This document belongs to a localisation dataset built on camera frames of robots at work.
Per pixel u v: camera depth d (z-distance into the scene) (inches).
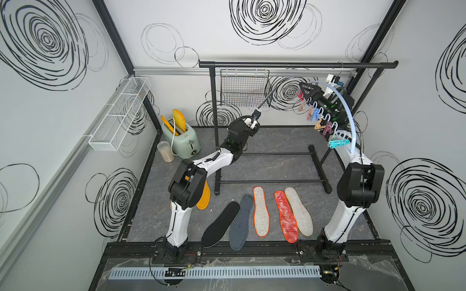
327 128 24.0
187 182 22.6
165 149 37.9
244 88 44.0
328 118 23.9
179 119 37.9
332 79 27.6
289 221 32.2
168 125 36.9
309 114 28.9
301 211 33.3
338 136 23.9
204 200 34.7
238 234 31.0
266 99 32.1
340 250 25.8
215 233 31.1
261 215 32.6
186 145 37.6
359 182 20.1
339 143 21.3
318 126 26.7
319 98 27.9
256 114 29.0
